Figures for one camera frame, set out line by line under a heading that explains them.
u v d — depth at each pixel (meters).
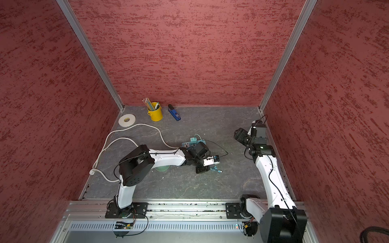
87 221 0.72
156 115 1.07
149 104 1.03
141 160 0.55
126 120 1.11
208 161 0.78
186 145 0.97
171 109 1.16
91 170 0.90
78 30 0.79
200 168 0.79
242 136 0.71
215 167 0.88
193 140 0.94
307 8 0.71
